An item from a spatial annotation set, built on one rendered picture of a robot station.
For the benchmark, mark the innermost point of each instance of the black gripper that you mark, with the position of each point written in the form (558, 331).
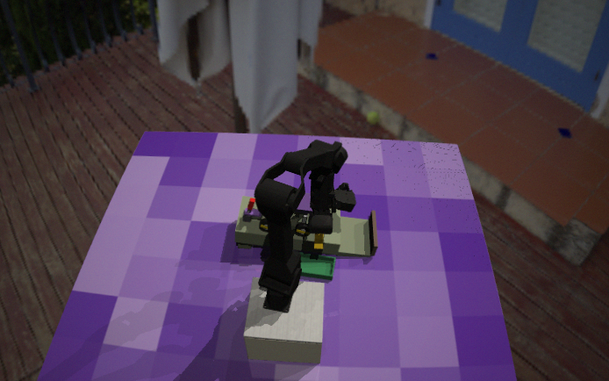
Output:
(320, 221)

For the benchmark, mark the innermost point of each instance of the green tray floor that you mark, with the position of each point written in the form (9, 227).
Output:
(317, 266)

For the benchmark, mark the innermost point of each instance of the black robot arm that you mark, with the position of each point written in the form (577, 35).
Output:
(278, 201)

